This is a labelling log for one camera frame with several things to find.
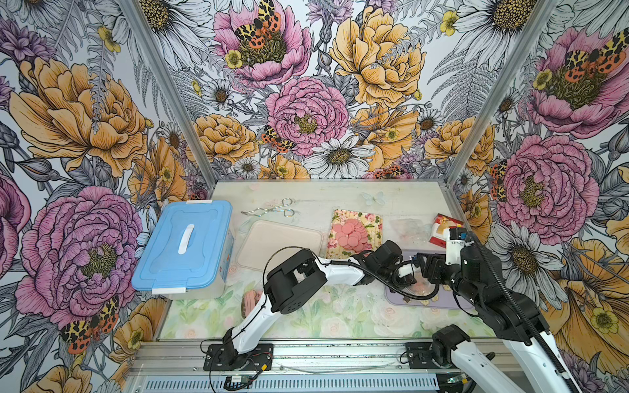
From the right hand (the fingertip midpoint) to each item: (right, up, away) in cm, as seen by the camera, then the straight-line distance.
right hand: (424, 262), depth 70 cm
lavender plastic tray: (-8, -6, -9) cm, 13 cm away
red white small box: (+20, +8, +32) cm, 39 cm away
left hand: (+2, -11, +15) cm, 19 cm away
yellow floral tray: (-7, +7, +35) cm, 37 cm away
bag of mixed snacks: (+5, -12, +14) cm, 18 cm away
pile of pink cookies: (-16, +4, +32) cm, 36 cm away
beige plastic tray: (-53, 0, +33) cm, 62 cm away
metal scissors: (-45, +17, +45) cm, 66 cm away
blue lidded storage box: (-71, +2, +8) cm, 72 cm away
